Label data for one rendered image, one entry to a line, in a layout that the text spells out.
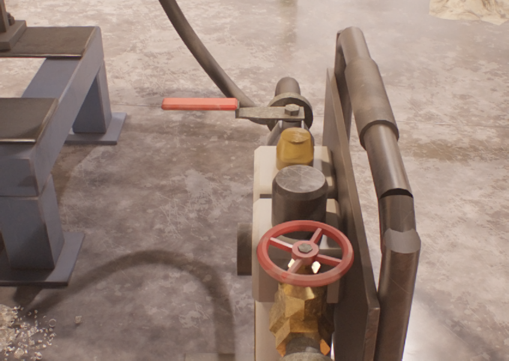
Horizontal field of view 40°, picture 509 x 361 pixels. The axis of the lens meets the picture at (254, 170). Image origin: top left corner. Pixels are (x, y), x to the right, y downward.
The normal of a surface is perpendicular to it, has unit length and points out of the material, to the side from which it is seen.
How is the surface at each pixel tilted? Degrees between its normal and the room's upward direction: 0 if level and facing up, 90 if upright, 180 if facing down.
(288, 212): 90
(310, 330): 0
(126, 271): 0
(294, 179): 0
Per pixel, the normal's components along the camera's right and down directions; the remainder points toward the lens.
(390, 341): -0.27, 0.52
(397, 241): -0.08, -0.71
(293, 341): -0.55, -0.70
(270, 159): 0.00, -0.84
